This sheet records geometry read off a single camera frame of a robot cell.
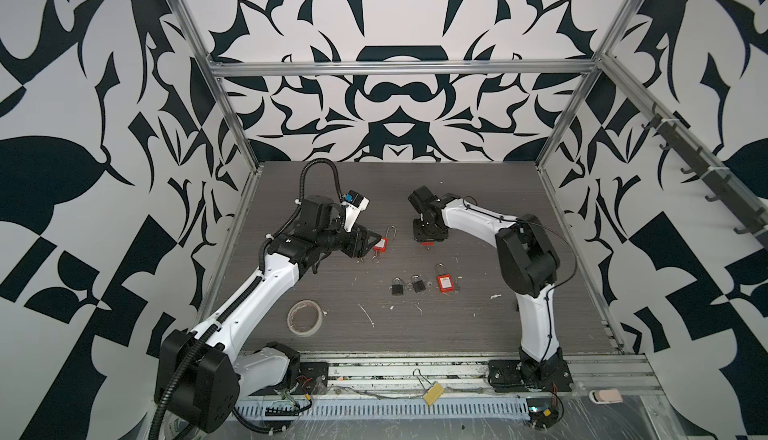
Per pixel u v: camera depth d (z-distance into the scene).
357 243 0.68
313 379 0.73
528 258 0.54
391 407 0.71
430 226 0.76
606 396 0.70
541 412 0.71
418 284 0.90
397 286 0.89
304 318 0.84
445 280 0.89
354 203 0.69
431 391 0.72
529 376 0.65
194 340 0.41
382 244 0.96
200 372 0.38
